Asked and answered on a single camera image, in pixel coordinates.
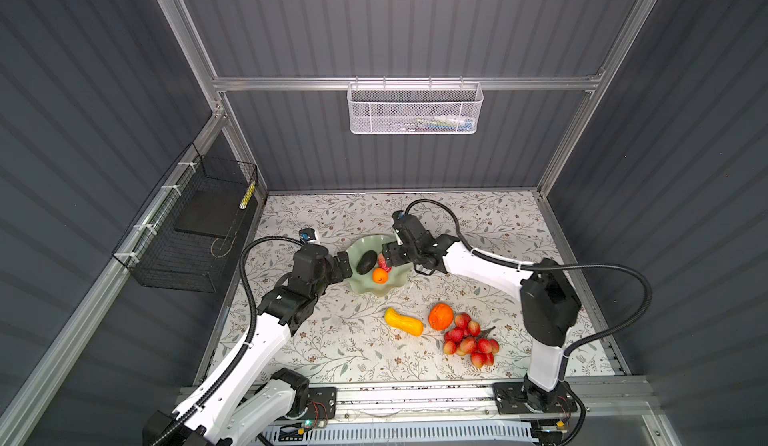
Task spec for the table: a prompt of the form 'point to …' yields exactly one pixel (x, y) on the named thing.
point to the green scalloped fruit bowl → (399, 276)
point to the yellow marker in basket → (243, 204)
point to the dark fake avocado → (366, 262)
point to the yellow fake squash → (410, 325)
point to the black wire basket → (180, 238)
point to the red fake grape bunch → (466, 339)
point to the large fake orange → (441, 316)
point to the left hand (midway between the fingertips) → (332, 257)
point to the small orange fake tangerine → (379, 275)
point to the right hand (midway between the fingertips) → (394, 252)
